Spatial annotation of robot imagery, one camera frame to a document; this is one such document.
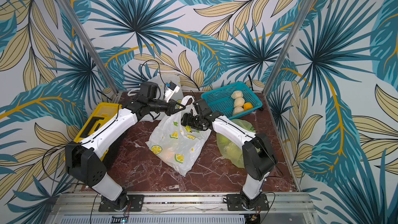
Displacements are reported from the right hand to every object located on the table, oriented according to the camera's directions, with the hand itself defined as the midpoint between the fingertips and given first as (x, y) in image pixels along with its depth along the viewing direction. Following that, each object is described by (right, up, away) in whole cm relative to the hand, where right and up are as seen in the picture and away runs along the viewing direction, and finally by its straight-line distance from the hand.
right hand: (185, 122), depth 86 cm
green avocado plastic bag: (+25, -14, -4) cm, 29 cm away
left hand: (0, +8, -10) cm, 13 cm away
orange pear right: (+40, +9, +19) cm, 45 cm away
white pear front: (+34, +7, +17) cm, 38 cm away
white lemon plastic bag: (-4, -12, -2) cm, 13 cm away
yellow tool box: (-48, +4, -2) cm, 48 cm away
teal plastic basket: (+23, +14, +28) cm, 39 cm away
